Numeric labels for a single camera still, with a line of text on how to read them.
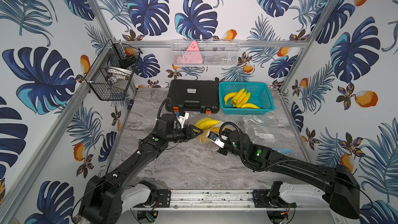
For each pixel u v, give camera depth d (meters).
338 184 0.41
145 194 0.62
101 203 0.39
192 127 0.70
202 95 1.12
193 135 0.69
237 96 1.12
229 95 1.13
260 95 1.13
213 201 0.75
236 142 0.56
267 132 0.91
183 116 0.73
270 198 0.67
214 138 0.62
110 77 0.84
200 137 0.73
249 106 1.04
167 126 0.60
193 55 0.90
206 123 0.92
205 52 0.93
